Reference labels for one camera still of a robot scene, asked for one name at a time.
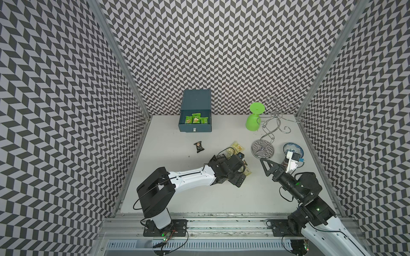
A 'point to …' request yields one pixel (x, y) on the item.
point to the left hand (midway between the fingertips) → (234, 174)
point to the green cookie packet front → (196, 117)
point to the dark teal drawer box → (197, 101)
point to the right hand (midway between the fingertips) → (262, 163)
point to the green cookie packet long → (204, 120)
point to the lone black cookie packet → (198, 146)
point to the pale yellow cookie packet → (247, 172)
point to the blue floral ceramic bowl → (291, 146)
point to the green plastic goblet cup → (253, 120)
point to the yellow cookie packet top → (237, 148)
